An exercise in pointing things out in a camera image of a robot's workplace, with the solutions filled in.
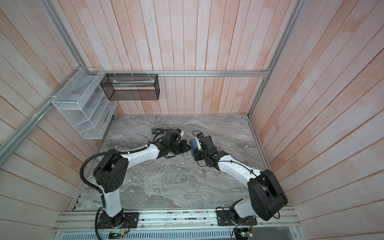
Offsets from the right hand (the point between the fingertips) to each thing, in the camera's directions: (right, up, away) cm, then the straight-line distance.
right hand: (195, 150), depth 89 cm
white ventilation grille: (-22, -38, -19) cm, 48 cm away
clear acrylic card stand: (-16, +11, -16) cm, 25 cm away
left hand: (-2, 0, 0) cm, 2 cm away
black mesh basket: (-45, +43, +15) cm, 64 cm away
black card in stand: (-28, +11, +12) cm, 32 cm away
